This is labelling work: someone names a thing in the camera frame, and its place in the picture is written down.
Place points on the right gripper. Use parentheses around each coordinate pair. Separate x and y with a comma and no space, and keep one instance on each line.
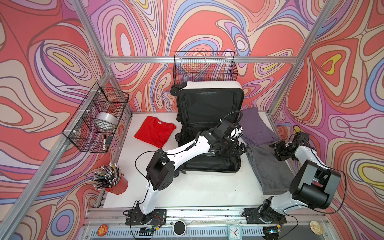
(282,158)

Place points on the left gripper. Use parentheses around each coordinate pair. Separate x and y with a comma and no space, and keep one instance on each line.
(233,150)

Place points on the grey towel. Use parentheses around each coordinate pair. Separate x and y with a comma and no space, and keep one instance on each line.
(274,176)

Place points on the purple trousers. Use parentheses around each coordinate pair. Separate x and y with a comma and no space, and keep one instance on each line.
(255,131)

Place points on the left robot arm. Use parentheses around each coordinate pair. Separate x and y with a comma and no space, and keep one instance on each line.
(162,166)

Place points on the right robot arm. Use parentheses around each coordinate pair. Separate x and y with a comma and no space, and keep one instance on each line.
(313,187)

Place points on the open black white suitcase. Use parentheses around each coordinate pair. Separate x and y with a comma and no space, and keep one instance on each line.
(201,106)

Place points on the red folded t-shirt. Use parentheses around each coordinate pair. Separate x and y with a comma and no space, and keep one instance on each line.
(155,132)

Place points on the small teal clock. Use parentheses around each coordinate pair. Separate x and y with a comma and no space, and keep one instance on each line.
(234,232)

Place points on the beige round sticker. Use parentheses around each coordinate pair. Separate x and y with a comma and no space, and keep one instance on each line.
(316,228)

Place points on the red pencil cup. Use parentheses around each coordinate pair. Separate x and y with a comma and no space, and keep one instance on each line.
(109,178)

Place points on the black marker pen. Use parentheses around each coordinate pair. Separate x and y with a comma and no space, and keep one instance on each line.
(104,143)

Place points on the silver tape roll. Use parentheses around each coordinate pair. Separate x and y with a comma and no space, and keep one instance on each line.
(106,121)

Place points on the red round sticker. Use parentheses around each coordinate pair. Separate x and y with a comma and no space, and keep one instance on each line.
(102,230)

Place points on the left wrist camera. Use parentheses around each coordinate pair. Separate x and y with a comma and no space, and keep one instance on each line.
(231,131)

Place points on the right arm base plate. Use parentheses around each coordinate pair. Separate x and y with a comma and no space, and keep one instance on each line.
(267,216)

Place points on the black wire basket back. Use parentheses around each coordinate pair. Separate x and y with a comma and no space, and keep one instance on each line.
(204,66)

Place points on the black wire basket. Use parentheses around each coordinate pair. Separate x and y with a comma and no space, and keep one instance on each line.
(204,66)
(85,135)

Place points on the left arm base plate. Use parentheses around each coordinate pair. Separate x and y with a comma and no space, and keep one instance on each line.
(135,217)

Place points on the black wire basket left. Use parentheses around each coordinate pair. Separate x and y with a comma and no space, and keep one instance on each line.
(85,135)

